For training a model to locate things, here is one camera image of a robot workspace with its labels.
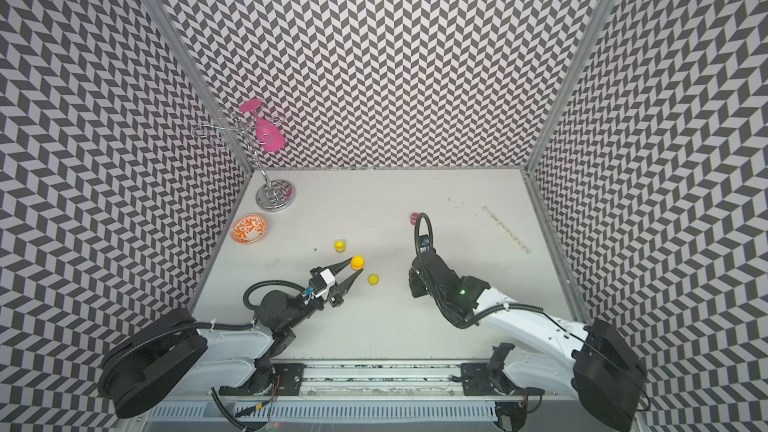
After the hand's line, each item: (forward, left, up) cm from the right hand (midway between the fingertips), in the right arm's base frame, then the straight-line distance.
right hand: (417, 276), depth 82 cm
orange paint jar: (-3, +14, +14) cm, 21 cm away
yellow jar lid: (+2, +13, -7) cm, 15 cm away
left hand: (-1, +15, +11) cm, 19 cm away
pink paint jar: (+26, 0, -8) cm, 27 cm away
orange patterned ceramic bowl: (+19, +56, -5) cm, 59 cm away
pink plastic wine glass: (+46, +50, +13) cm, 69 cm away
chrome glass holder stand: (+51, +68, +13) cm, 86 cm away
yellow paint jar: (+14, +24, -7) cm, 29 cm away
